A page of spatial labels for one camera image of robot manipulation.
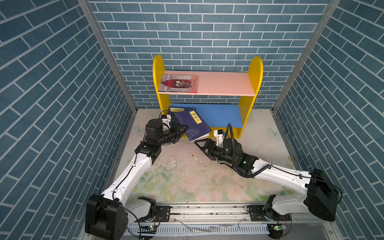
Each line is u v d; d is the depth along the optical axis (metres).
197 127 0.75
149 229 0.72
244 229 0.71
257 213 0.74
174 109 0.96
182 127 0.74
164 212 0.74
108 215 0.39
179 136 0.68
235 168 0.58
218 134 0.71
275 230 0.72
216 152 0.66
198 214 0.76
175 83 0.77
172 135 0.67
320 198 0.40
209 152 0.64
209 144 0.65
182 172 0.89
